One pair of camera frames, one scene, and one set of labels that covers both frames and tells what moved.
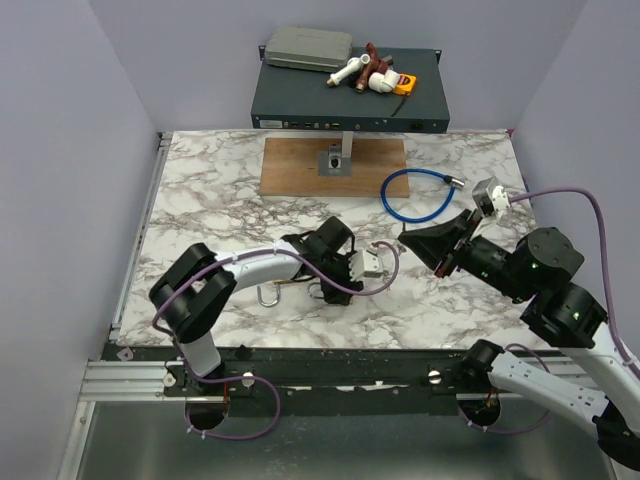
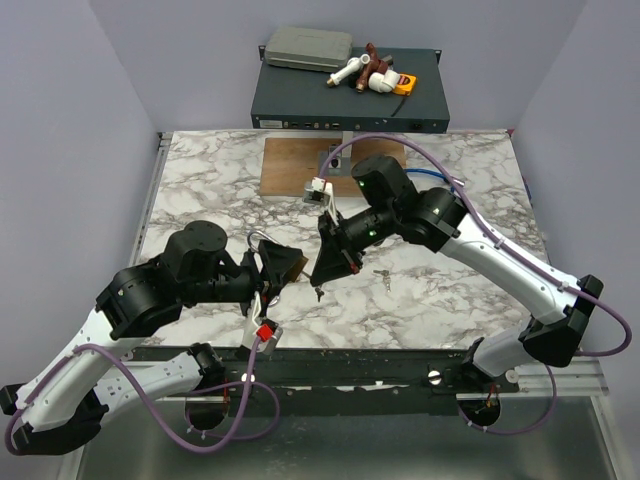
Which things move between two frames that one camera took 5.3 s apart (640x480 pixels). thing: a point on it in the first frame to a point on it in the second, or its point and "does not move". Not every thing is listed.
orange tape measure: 404,84 does not move
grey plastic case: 311,48 does not move
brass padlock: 315,290 to 302,263
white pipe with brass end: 353,66 does not move
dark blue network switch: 291,99 does not move
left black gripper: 335,295 to 276,264
